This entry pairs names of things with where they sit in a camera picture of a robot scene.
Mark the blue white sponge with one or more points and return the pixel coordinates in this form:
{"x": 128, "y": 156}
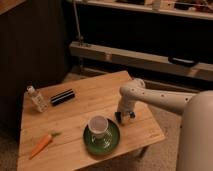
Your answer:
{"x": 118, "y": 116}

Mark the orange toy carrot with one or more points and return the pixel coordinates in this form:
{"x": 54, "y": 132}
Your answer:
{"x": 43, "y": 143}

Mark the black handle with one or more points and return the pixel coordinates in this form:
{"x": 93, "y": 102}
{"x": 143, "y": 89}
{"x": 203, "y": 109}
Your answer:
{"x": 182, "y": 62}

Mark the grey metal rail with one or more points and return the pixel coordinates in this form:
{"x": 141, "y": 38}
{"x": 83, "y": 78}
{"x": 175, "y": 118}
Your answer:
{"x": 140, "y": 60}

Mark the white ceramic cup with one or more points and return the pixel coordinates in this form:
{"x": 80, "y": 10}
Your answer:
{"x": 98, "y": 126}

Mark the black striped box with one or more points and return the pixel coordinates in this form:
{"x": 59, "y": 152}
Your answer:
{"x": 62, "y": 97}

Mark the wooden table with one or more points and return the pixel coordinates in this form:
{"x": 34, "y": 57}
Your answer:
{"x": 93, "y": 96}

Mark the clear plastic bottle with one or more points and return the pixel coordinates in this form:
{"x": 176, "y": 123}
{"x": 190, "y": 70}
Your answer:
{"x": 37, "y": 99}

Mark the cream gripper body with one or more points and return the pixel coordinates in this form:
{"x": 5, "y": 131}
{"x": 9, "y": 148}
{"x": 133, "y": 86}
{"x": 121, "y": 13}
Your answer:
{"x": 125, "y": 119}

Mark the green plate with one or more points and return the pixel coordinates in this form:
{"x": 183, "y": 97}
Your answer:
{"x": 105, "y": 145}

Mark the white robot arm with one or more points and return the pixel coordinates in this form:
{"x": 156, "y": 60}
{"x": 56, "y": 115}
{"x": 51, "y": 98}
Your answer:
{"x": 195, "y": 147}

